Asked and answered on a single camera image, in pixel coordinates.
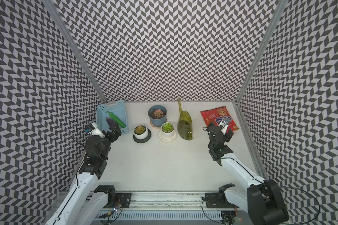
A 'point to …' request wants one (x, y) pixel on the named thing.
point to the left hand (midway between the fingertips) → (111, 127)
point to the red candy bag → (215, 115)
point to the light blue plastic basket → (117, 109)
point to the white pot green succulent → (167, 129)
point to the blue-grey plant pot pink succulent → (157, 114)
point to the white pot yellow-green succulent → (140, 131)
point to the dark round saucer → (143, 140)
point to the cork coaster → (152, 125)
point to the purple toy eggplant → (110, 121)
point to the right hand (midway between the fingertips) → (220, 127)
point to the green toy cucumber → (114, 117)
